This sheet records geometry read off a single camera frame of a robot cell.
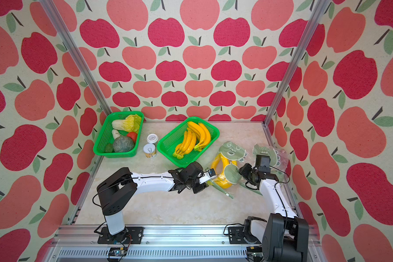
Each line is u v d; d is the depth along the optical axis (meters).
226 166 0.87
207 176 0.76
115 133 1.10
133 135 1.04
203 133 1.03
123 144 0.96
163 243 0.77
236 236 0.73
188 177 0.69
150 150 0.98
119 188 0.53
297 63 0.86
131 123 1.08
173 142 1.07
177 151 1.00
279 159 0.91
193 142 0.98
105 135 1.06
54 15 0.71
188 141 0.96
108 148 1.00
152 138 1.03
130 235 0.73
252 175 0.66
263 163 0.67
